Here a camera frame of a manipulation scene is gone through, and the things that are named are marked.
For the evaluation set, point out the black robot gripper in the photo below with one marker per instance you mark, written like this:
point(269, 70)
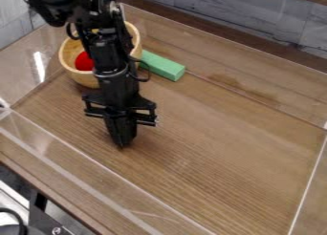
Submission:
point(120, 104)

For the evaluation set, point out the light wooden bowl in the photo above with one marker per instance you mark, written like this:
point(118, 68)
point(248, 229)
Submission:
point(71, 48)

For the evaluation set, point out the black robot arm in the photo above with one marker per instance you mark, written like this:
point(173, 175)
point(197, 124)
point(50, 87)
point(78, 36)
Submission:
point(95, 22)

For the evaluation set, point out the green rectangular block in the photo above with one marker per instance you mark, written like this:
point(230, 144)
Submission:
point(162, 66)

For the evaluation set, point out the red plush strawberry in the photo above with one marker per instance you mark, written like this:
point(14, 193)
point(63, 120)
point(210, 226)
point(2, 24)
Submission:
point(83, 62)

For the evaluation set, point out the black metal table leg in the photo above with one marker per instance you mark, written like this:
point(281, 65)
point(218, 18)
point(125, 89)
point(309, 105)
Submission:
point(50, 218)

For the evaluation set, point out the clear acrylic tray wall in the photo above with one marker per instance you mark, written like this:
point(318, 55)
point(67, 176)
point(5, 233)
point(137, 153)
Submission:
point(233, 164)

